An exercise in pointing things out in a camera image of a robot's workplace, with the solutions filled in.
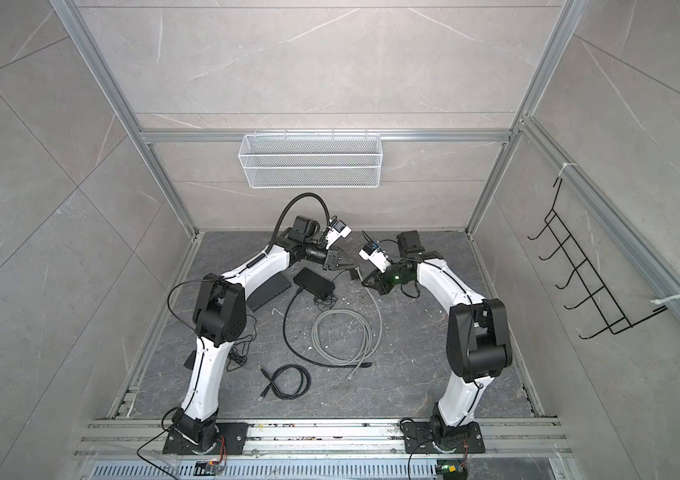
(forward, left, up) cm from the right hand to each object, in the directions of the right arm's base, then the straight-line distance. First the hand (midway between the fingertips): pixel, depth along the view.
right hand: (367, 279), depth 90 cm
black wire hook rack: (-19, -48, +19) cm, 55 cm away
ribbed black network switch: (+7, +18, -12) cm, 23 cm away
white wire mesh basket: (+38, +18, +18) cm, 45 cm away
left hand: (+3, +3, +6) cm, 7 cm away
